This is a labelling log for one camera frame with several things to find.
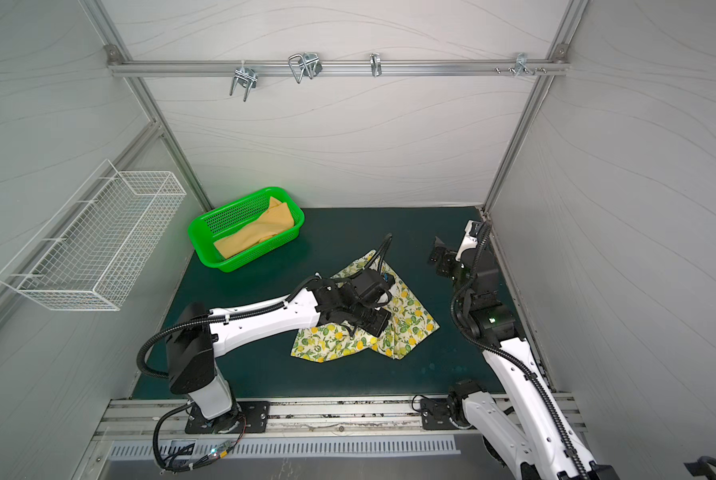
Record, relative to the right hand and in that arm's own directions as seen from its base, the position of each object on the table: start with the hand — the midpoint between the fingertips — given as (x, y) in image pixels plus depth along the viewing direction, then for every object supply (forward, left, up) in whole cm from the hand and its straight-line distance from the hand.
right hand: (461, 236), depth 71 cm
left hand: (-14, +16, -17) cm, 28 cm away
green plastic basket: (+27, +75, -24) cm, 84 cm away
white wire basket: (-9, +85, +2) cm, 86 cm away
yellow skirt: (+28, +60, -27) cm, 72 cm away
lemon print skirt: (-10, +11, -30) cm, 34 cm away
